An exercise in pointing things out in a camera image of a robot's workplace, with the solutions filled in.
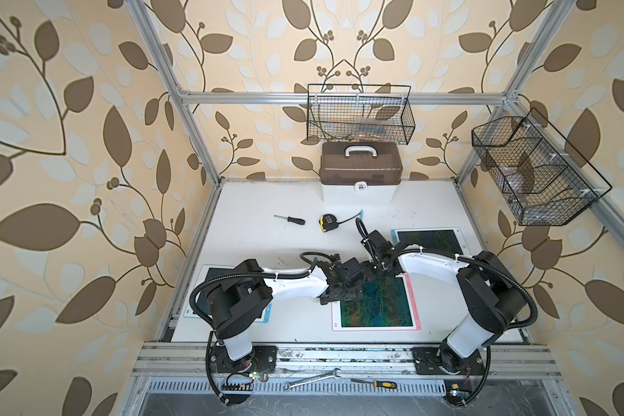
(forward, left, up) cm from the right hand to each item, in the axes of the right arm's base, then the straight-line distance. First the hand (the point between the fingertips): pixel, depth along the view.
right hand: (370, 274), depth 92 cm
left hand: (-8, +8, +2) cm, 12 cm away
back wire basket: (+48, -4, +35) cm, 59 cm away
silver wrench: (-32, +27, +1) cm, 42 cm away
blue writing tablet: (+14, -33, -1) cm, 35 cm away
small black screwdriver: (+24, +29, +2) cm, 38 cm away
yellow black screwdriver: (-33, +3, +1) cm, 33 cm away
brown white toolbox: (+38, 0, +15) cm, 41 cm away
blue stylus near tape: (+27, -1, 0) cm, 27 cm away
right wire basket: (+12, -47, +34) cm, 59 cm away
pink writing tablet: (-11, -4, 0) cm, 12 cm away
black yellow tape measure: (+21, +14, +4) cm, 25 cm away
